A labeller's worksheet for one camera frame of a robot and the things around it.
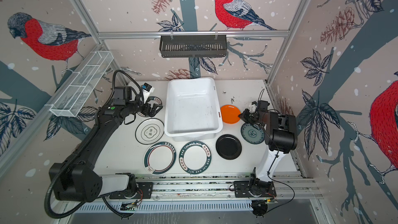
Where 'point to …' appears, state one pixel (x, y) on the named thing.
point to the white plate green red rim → (159, 157)
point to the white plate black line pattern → (149, 130)
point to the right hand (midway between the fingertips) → (240, 116)
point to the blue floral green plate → (252, 134)
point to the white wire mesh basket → (73, 98)
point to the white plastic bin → (193, 112)
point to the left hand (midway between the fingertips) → (153, 101)
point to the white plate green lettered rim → (195, 157)
